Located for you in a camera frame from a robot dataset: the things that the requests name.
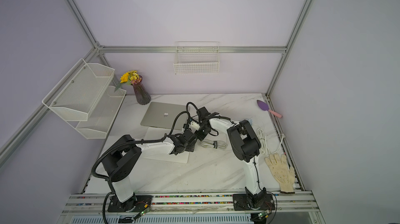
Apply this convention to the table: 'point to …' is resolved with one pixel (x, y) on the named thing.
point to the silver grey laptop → (162, 115)
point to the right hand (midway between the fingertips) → (200, 136)
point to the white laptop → (159, 133)
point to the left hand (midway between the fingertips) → (183, 146)
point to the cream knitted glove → (280, 170)
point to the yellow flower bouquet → (130, 77)
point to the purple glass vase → (142, 96)
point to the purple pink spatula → (263, 106)
